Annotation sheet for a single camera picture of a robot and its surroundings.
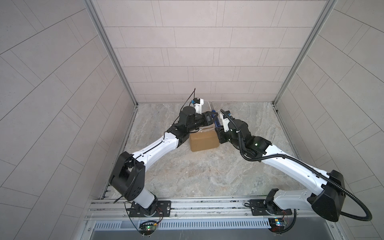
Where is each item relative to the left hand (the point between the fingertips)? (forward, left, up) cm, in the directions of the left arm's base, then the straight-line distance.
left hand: (220, 113), depth 74 cm
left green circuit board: (-45, +33, -24) cm, 61 cm away
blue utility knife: (-3, +2, 0) cm, 4 cm away
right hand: (-5, +2, -6) cm, 8 cm away
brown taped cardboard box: (-7, +7, -12) cm, 16 cm away
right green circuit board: (-43, -26, -27) cm, 57 cm away
